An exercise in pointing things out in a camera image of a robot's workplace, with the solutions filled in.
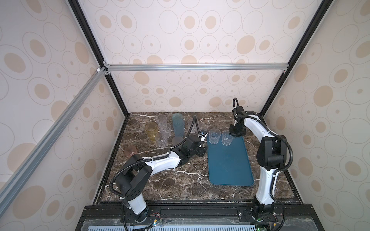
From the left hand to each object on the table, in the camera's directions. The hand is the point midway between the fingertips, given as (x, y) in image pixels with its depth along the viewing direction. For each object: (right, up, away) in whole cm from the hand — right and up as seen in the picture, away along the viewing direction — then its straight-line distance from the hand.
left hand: (207, 142), depth 86 cm
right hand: (+23, +4, +12) cm, 26 cm away
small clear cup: (+16, +1, +17) cm, 24 cm away
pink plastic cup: (-51, -7, +12) cm, 53 cm away
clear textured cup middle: (-29, +6, +23) cm, 37 cm away
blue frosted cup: (-18, +11, +17) cm, 28 cm away
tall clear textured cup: (-33, +13, +27) cm, 45 cm away
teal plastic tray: (+14, -15, +5) cm, 21 cm away
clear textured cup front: (-30, 0, +17) cm, 35 cm away
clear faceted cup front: (+7, +3, +17) cm, 19 cm away
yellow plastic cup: (-40, +8, +26) cm, 49 cm away
